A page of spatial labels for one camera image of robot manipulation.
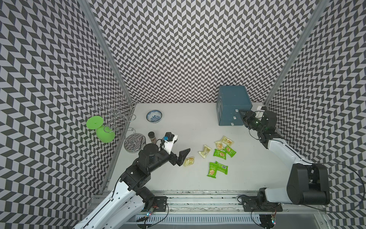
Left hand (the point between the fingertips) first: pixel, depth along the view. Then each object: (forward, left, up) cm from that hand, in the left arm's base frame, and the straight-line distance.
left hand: (181, 146), depth 69 cm
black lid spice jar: (+15, +20, -14) cm, 29 cm away
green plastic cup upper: (+8, +41, +9) cm, 43 cm away
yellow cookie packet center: (+8, -14, -21) cm, 26 cm away
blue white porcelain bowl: (+36, +24, -21) cm, 49 cm away
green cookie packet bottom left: (-4, -17, -22) cm, 28 cm away
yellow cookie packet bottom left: (+1, -3, -22) cm, 23 cm away
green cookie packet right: (+7, -30, -23) cm, 39 cm away
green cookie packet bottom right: (-3, -23, -23) cm, 33 cm away
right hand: (+22, -33, -2) cm, 40 cm away
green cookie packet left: (+6, -23, -23) cm, 34 cm away
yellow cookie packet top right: (+15, -30, -23) cm, 41 cm away
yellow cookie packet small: (+12, -23, -22) cm, 34 cm away
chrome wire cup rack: (+39, +49, -15) cm, 64 cm away
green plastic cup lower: (+8, +40, 0) cm, 41 cm away
